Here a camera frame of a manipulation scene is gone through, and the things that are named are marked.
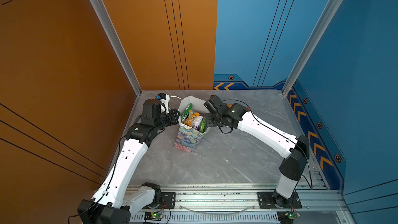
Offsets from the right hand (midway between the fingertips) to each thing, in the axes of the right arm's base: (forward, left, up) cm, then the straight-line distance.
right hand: (207, 120), depth 79 cm
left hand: (0, +13, +7) cm, 15 cm away
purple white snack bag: (0, +5, 0) cm, 5 cm away
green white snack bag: (+4, +12, -1) cm, 13 cm away
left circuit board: (-38, +25, -22) cm, 51 cm away
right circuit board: (-39, -36, -22) cm, 57 cm away
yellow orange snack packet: (+2, +8, +2) cm, 8 cm away
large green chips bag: (-4, +2, +1) cm, 4 cm away
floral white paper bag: (-9, +9, -2) cm, 13 cm away
